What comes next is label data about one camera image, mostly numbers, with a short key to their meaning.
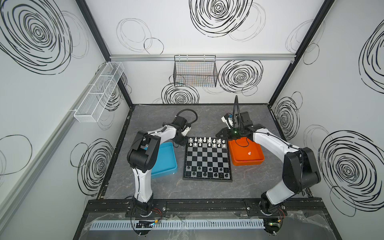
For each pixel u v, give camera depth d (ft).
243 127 2.30
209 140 3.14
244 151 2.98
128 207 2.41
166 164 2.85
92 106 2.38
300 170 1.48
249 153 3.01
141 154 1.71
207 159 2.94
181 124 2.66
